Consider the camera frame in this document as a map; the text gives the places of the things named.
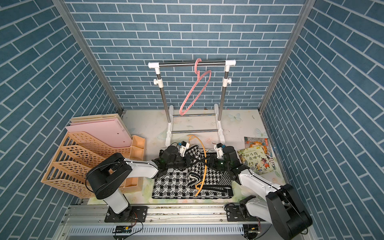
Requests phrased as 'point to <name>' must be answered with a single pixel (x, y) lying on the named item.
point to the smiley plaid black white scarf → (172, 184)
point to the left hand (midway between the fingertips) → (202, 163)
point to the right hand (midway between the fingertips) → (204, 162)
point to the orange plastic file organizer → (77, 154)
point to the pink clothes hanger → (199, 94)
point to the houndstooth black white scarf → (202, 176)
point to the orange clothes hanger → (203, 181)
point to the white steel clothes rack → (218, 108)
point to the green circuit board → (122, 229)
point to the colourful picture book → (257, 155)
